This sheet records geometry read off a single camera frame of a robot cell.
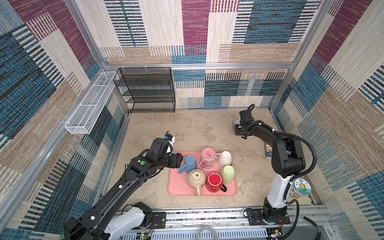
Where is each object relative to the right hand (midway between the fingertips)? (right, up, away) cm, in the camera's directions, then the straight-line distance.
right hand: (240, 131), depth 99 cm
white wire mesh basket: (-82, +8, -27) cm, 86 cm away
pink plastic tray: (-9, -30, -16) cm, 36 cm away
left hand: (-39, -11, -24) cm, 47 cm away
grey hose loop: (-24, -45, -27) cm, 57 cm away
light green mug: (-12, -21, -21) cm, 32 cm away
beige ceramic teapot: (-29, -24, -22) cm, 43 cm away
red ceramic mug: (-20, -25, -22) cm, 39 cm away
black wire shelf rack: (-64, +29, +9) cm, 71 cm away
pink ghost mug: (-22, -13, -16) cm, 30 cm away
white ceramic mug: (-13, -15, -16) cm, 25 cm away
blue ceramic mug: (-32, -17, -18) cm, 41 cm away
